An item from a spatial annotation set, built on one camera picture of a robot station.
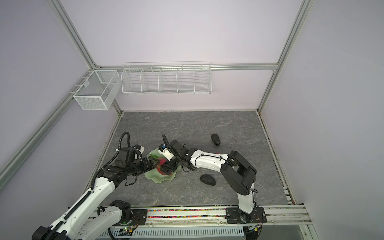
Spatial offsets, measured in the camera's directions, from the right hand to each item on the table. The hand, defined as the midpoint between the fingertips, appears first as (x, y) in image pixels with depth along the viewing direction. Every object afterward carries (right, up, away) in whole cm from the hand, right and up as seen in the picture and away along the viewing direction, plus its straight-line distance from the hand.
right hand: (166, 165), depth 85 cm
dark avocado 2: (+24, -7, -2) cm, 25 cm away
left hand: (-5, +1, -5) cm, 7 cm away
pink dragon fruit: (-1, +3, -5) cm, 6 cm away
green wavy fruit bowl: (-6, -6, 0) cm, 8 cm away
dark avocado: (+30, +13, +17) cm, 37 cm away
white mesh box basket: (-47, +46, +13) cm, 67 cm away
